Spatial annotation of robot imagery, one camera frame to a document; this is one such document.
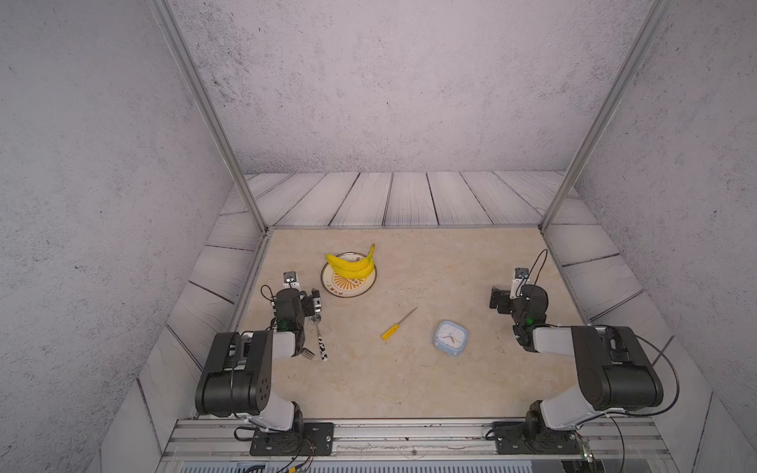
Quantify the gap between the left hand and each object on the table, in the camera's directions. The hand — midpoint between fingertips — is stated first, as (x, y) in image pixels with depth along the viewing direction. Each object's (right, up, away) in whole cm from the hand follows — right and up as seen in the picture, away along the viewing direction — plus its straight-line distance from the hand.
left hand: (302, 290), depth 94 cm
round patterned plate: (+13, 0, +8) cm, 15 cm away
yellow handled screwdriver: (+30, -11, -2) cm, 32 cm away
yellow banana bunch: (+15, +6, +8) cm, 18 cm away
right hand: (+67, +1, 0) cm, 67 cm away
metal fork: (+4, -18, -7) cm, 20 cm away
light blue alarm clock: (+46, -13, -7) cm, 48 cm away
